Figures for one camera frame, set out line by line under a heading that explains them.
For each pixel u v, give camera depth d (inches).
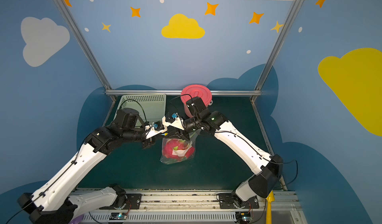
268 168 16.0
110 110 47.0
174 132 22.9
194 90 39.9
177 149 28.7
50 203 14.6
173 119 21.0
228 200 29.5
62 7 28.8
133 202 28.9
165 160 32.9
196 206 28.9
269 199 29.2
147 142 22.3
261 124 44.1
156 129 21.2
